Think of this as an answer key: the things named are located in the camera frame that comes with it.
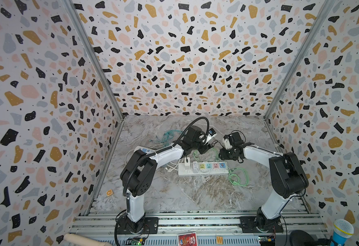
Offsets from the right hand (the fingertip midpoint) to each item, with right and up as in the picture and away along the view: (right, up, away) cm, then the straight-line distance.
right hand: (222, 154), depth 97 cm
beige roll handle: (-71, -34, -28) cm, 84 cm away
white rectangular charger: (-18, -5, -11) cm, 22 cm away
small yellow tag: (-7, -35, -27) cm, 45 cm away
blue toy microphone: (+30, -18, -46) cm, 58 cm away
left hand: (-8, +9, -8) cm, 15 cm away
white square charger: (-22, -4, -10) cm, 25 cm away
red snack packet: (-21, -34, -28) cm, 49 cm away
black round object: (+30, -35, -25) cm, 53 cm away
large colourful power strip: (-10, -7, -6) cm, 14 cm away
